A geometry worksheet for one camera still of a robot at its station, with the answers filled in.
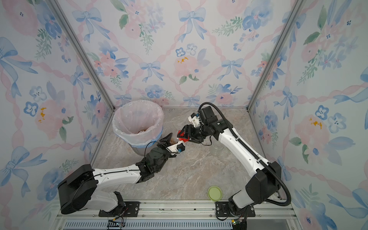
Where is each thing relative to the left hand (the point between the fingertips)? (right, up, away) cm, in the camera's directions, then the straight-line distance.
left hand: (173, 136), depth 78 cm
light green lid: (+23, -31, 0) cm, 39 cm away
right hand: (+5, 0, -4) cm, 7 cm away
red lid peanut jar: (+6, -1, -8) cm, 11 cm away
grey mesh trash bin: (-21, -8, +7) cm, 24 cm away
